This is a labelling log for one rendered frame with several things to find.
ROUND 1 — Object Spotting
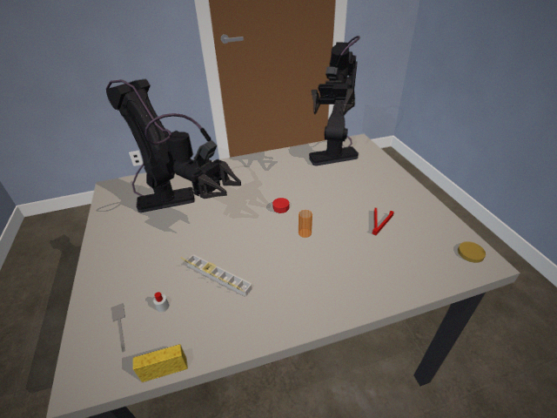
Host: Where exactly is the orange translucent pill bottle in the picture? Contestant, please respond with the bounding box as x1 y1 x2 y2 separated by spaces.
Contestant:
299 210 312 238

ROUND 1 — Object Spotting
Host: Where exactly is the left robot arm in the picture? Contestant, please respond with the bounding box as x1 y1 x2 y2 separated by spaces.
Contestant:
309 42 359 163

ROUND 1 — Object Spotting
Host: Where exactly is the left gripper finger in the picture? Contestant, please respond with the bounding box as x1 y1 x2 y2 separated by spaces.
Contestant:
312 90 320 115
343 89 355 115

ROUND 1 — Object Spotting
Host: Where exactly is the white weekly pill organiser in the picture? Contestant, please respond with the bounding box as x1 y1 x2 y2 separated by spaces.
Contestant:
180 255 252 296

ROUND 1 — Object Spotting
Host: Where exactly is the yellow round disc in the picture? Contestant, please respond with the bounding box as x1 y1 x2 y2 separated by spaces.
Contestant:
458 241 486 263

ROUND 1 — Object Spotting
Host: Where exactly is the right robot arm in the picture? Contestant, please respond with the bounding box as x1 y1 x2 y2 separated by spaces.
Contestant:
106 79 195 210

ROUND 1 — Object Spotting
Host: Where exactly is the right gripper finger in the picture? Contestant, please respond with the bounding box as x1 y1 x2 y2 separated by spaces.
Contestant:
198 174 227 199
219 162 241 186

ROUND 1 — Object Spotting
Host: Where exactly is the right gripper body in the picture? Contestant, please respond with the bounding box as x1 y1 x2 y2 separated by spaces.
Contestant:
185 145 224 198

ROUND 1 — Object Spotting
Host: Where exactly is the grey cylinder with red top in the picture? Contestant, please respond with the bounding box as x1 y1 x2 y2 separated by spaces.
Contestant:
153 292 169 312

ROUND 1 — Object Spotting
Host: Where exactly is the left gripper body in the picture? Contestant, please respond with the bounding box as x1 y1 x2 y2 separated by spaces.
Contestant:
318 74 354 105

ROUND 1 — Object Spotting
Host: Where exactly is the red short cylinder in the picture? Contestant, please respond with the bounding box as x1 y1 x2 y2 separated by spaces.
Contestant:
272 198 289 213

